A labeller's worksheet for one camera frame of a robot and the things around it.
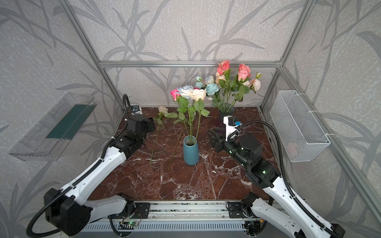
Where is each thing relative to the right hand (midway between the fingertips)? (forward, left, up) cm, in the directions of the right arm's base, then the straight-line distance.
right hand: (211, 125), depth 62 cm
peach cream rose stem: (+40, +34, -35) cm, 64 cm away
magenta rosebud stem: (+9, +12, -1) cm, 16 cm away
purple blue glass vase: (+27, -11, -19) cm, 35 cm away
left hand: (+15, +33, -9) cm, 37 cm away
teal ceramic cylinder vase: (-1, +10, -20) cm, 23 cm away
